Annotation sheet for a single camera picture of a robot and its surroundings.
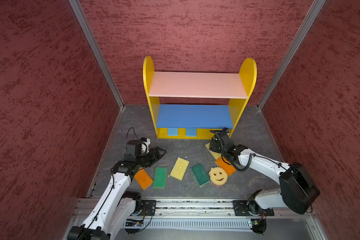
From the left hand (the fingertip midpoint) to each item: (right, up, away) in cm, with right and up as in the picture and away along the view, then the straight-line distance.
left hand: (163, 157), depth 79 cm
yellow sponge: (+9, -9, +8) cm, 15 cm away
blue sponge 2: (+16, +12, +23) cm, 31 cm away
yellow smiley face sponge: (+31, -12, +3) cm, 33 cm away
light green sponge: (-2, -13, +4) cm, 14 cm away
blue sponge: (+3, +12, +24) cm, 27 cm away
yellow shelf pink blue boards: (+17, +32, +42) cm, 56 cm away
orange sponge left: (-12, -14, +4) cm, 19 cm away
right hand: (+30, +4, +10) cm, 32 cm away
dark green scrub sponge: (+21, -11, +5) cm, 24 cm away
